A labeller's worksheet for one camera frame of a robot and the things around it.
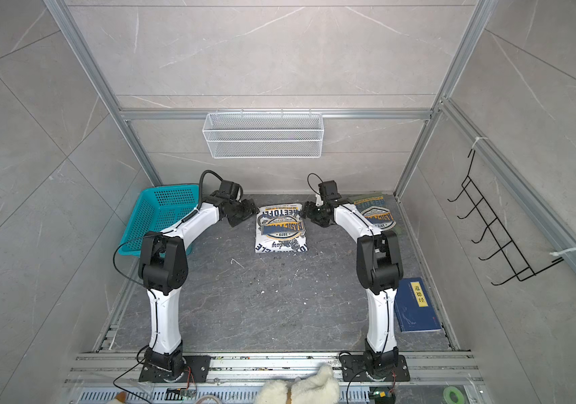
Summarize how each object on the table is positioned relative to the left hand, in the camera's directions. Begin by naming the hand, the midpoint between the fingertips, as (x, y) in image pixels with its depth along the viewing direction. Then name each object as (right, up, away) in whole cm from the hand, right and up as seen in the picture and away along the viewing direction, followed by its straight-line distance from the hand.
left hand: (257, 209), depth 99 cm
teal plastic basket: (-47, +1, +15) cm, 49 cm away
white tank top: (+9, -8, +2) cm, 13 cm away
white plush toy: (+21, -46, -36) cm, 63 cm away
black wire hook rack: (+70, -2, -27) cm, 75 cm away
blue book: (+57, -35, -13) cm, 68 cm away
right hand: (+21, -2, 0) cm, 21 cm away
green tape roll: (+60, -54, -29) cm, 86 cm away
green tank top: (+53, +2, +11) cm, 54 cm away
